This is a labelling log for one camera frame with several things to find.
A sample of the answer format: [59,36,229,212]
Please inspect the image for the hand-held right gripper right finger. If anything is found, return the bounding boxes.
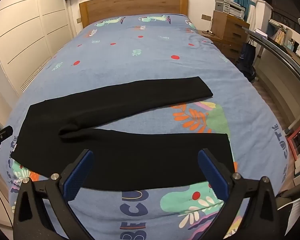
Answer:
[197,149,282,240]

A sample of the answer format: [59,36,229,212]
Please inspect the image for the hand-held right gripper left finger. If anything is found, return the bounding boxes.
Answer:
[13,149,95,240]

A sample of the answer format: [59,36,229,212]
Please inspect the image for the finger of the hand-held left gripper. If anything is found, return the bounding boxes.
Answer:
[0,126,14,154]

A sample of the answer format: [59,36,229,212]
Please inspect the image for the black pants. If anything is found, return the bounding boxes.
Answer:
[10,76,235,191]

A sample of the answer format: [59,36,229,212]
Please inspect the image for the red framed rack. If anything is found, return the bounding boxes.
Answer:
[286,124,300,159]

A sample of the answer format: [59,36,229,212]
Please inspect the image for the white wardrobe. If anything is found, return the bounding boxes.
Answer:
[0,0,73,93]

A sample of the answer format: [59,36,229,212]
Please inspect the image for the dark blue bag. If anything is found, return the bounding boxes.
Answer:
[235,39,257,81]

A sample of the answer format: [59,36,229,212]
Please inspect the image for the printed blue bedsheet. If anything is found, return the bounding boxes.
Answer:
[0,14,289,240]

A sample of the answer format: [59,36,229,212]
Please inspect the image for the wooden nightstand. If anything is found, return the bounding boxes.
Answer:
[197,30,243,61]

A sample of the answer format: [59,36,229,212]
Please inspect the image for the white desk with grey edge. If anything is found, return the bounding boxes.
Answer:
[242,26,300,130]

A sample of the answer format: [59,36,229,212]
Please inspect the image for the wooden chest of drawers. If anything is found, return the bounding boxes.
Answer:
[211,10,250,46]

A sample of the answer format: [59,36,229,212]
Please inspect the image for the white curtain with teal tie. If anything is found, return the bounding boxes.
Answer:
[245,0,260,32]

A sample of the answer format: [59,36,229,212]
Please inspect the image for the white printer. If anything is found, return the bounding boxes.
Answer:
[214,0,247,19]

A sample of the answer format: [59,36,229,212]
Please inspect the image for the wooden headboard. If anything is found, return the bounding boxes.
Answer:
[79,0,189,29]

